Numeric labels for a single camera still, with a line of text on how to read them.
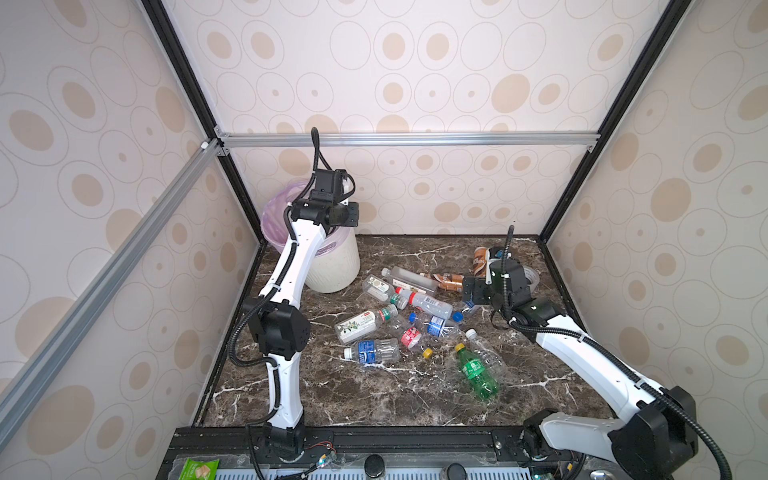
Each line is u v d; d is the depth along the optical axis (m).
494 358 0.90
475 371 0.81
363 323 0.90
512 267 0.58
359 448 0.76
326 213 0.60
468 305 0.96
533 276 1.06
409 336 0.87
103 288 0.54
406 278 1.05
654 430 0.39
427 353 0.85
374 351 0.84
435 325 0.90
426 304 0.95
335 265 0.88
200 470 0.69
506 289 0.59
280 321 0.51
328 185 0.65
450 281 1.00
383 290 0.97
